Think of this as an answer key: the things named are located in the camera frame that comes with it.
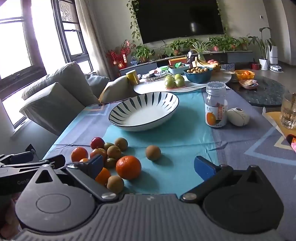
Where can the large orange mandarin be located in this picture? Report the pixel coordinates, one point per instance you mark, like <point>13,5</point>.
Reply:
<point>128,167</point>

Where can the brown kiwi top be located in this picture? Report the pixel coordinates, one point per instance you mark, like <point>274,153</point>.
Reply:
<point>121,143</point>

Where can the blue bowl of nuts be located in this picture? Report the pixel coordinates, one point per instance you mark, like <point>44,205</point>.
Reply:
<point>199,74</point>

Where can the dark framed window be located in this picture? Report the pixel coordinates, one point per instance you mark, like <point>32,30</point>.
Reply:
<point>37,37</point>

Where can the black wall television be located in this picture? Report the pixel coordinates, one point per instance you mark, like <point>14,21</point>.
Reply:
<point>168,19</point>

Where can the clear jar orange label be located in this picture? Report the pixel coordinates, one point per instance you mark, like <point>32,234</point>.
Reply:
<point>216,104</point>

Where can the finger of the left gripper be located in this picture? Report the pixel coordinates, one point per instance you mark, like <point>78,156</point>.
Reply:
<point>56,162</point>
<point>19,158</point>

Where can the brown kiwi front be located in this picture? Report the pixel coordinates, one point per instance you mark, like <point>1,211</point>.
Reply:
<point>115,184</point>

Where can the left hand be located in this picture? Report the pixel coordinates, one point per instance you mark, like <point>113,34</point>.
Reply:
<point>10,228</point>

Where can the light blue snack tray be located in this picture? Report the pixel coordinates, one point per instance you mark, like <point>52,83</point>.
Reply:
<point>178,68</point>

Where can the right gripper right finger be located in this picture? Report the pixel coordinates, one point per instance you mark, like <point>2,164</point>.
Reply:
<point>212,176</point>

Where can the glass mug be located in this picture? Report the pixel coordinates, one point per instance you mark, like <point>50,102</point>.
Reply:
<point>288,110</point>

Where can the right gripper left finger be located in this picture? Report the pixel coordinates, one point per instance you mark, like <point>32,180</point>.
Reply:
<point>85,173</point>

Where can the tall plant white pot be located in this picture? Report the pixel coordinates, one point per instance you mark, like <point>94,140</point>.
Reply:
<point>265,46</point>

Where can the orange basket of mandarins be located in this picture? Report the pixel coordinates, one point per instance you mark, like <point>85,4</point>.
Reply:
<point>244,74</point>

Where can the red orange tomato fruit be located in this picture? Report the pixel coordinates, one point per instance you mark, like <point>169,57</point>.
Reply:
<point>99,151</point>

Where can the blue patterned tablecloth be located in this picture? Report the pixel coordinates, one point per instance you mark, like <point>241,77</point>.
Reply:
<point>183,137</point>

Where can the white cushion yellow trim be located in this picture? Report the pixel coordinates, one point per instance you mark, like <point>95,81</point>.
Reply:
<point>117,90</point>

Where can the green olive fruit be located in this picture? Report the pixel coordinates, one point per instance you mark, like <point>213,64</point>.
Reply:
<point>110,163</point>

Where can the dark marble round table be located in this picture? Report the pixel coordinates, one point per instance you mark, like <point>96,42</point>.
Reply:
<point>268,94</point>

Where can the lone brown kiwi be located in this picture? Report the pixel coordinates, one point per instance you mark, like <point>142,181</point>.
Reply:
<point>153,152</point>

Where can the grey sofa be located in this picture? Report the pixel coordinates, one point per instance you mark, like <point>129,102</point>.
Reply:
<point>56,99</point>

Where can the green apples on tray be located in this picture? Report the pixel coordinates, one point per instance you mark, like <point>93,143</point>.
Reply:
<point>174,81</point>

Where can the striped white ceramic bowl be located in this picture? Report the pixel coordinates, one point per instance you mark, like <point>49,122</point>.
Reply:
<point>144,112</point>

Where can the yellow tin can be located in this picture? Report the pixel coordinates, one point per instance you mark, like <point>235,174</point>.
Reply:
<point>132,77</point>

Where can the grey tv cabinet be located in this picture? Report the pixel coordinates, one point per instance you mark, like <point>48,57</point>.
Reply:
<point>228,57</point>

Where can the red plum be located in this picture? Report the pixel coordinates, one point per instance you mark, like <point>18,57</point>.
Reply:
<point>97,142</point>

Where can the small orange front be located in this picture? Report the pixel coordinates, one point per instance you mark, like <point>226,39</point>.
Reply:
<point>103,176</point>

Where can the banana bunch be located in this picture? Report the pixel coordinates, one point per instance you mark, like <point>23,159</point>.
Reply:
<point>215,65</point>

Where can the red flower decoration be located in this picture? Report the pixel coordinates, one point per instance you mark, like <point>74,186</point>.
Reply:
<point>118,56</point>

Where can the white oval gadget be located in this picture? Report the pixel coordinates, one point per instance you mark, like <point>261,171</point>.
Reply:
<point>238,117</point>

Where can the pink snack dish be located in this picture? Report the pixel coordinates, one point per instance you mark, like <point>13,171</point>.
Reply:
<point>249,84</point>

